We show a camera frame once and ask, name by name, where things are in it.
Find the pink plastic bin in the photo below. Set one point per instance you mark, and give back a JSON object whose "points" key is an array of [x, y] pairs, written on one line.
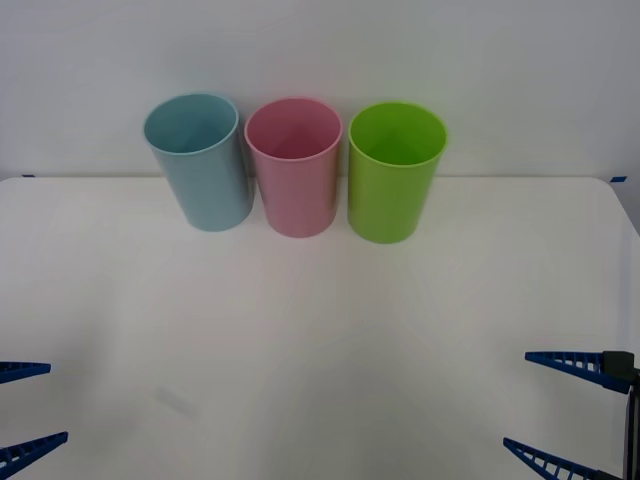
{"points": [[297, 195]]}

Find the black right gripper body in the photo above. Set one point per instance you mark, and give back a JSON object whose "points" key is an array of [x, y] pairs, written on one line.
{"points": [[632, 430]]}

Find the green plastic bin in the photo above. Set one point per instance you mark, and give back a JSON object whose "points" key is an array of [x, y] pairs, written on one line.
{"points": [[385, 200]]}

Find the pale blue plastic bin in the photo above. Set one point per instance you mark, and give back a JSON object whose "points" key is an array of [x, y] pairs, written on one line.
{"points": [[212, 190]]}

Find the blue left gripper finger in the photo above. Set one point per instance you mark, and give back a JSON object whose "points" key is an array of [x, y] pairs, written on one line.
{"points": [[20, 371], [35, 446]]}

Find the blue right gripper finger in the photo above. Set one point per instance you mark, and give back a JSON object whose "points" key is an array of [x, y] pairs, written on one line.
{"points": [[575, 365], [550, 462]]}

